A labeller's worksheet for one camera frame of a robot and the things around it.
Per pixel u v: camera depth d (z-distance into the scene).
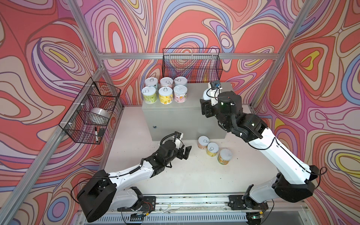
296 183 0.40
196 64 1.02
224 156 0.84
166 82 0.77
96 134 0.72
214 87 0.49
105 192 0.41
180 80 0.77
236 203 0.73
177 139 0.68
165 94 0.70
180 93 0.71
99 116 0.70
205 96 0.57
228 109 0.42
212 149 0.88
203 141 0.91
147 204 0.72
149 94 0.71
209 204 0.75
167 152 0.61
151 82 0.77
